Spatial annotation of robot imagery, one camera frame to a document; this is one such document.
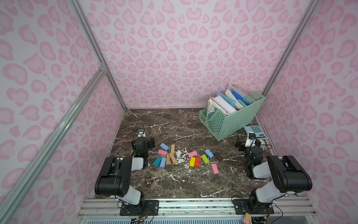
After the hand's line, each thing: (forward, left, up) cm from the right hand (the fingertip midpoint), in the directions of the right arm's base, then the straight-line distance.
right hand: (246, 135), depth 89 cm
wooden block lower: (-14, +50, -9) cm, 53 cm away
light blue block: (-4, +53, -9) cm, 54 cm away
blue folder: (+23, +2, +11) cm, 25 cm away
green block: (-12, +26, -10) cm, 30 cm away
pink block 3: (-19, +20, -10) cm, 29 cm away
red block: (-14, +31, -9) cm, 35 cm away
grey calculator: (+11, -13, -10) cm, 20 cm away
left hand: (0, +67, -3) cm, 67 cm away
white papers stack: (+12, +15, +15) cm, 24 cm away
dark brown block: (-11, +17, -10) cm, 22 cm away
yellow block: (-15, +34, -9) cm, 39 cm away
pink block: (-8, +54, -9) cm, 55 cm away
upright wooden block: (-5, +47, -9) cm, 49 cm away
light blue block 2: (-15, +53, -8) cm, 56 cm away
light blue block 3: (-8, +23, -10) cm, 26 cm away
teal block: (-15, +57, -9) cm, 59 cm away
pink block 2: (-8, +34, -10) cm, 36 cm away
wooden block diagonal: (-12, +47, -9) cm, 49 cm away
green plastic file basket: (+4, +16, +5) cm, 17 cm away
